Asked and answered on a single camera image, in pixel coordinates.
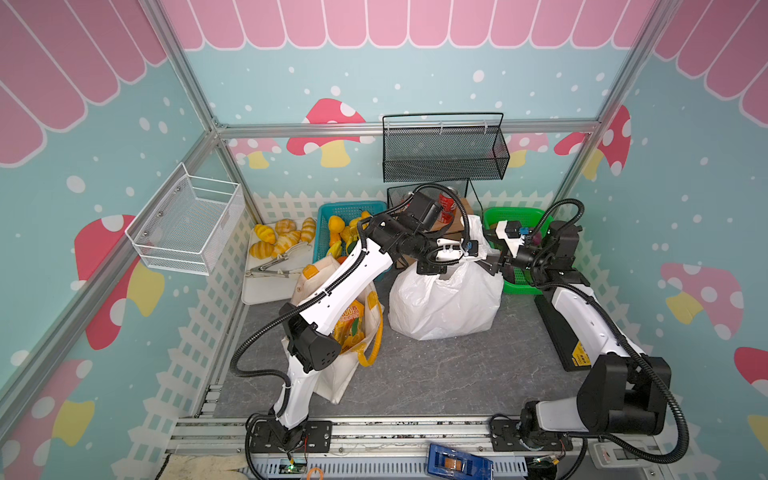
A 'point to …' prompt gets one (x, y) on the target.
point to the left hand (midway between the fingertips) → (446, 261)
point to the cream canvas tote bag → (332, 382)
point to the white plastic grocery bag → (463, 303)
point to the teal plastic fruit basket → (348, 210)
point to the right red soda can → (447, 207)
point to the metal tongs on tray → (284, 265)
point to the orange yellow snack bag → (350, 329)
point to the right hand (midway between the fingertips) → (475, 243)
